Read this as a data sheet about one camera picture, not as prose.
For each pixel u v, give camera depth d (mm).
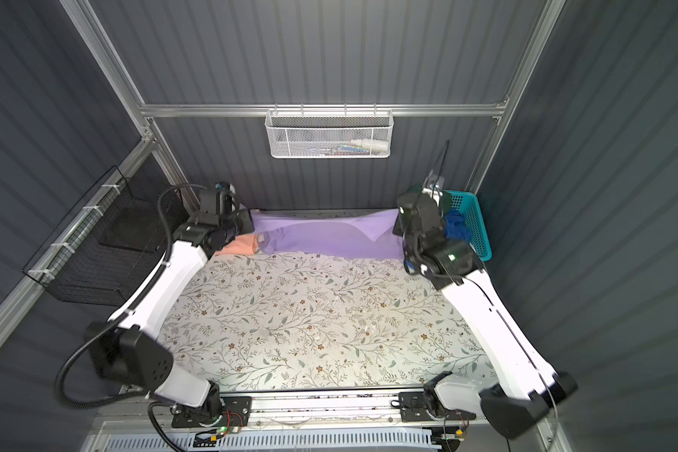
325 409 755
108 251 737
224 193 616
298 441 738
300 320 908
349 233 754
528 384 373
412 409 728
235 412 722
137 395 494
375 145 867
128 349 414
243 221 740
